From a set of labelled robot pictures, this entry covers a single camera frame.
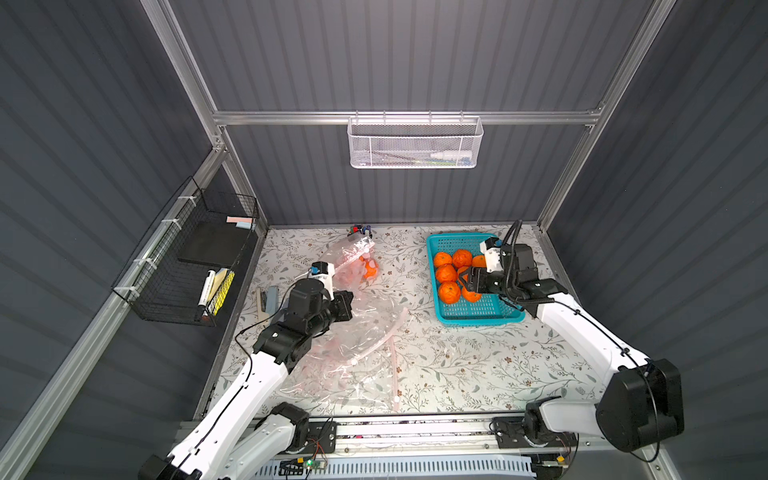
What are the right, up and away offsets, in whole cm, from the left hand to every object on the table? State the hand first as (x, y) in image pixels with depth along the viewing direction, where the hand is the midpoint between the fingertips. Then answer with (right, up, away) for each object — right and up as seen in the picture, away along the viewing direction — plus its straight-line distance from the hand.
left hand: (352, 295), depth 75 cm
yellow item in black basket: (-30, +1, -5) cm, 30 cm away
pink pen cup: (0, +19, +28) cm, 34 cm away
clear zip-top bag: (+5, -6, +10) cm, 12 cm away
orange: (+28, +9, +30) cm, 42 cm away
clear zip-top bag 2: (0, +6, +11) cm, 12 cm away
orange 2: (+28, +4, +23) cm, 37 cm away
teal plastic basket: (+42, -8, +22) cm, 48 cm away
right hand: (+33, +5, +9) cm, 35 cm away
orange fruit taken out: (+35, +9, +27) cm, 45 cm away
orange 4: (+36, -3, +20) cm, 41 cm away
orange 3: (+28, -2, +19) cm, 34 cm away
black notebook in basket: (-35, +13, +2) cm, 38 cm away
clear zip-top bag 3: (-3, -23, +10) cm, 25 cm away
